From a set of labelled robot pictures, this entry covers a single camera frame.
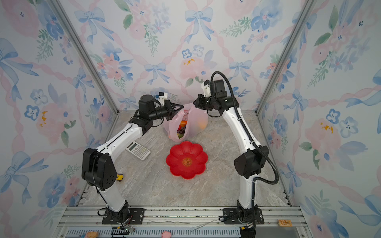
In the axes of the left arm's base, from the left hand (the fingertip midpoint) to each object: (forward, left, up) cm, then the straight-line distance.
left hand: (184, 104), depth 75 cm
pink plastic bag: (+5, -7, -18) cm, 20 cm away
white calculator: (-7, +31, -34) cm, 47 cm away
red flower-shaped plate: (-13, -1, -36) cm, 38 cm away
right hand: (+5, -5, -2) cm, 7 cm away
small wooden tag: (-47, -49, -34) cm, 75 cm away
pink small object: (-52, +8, -33) cm, 62 cm away
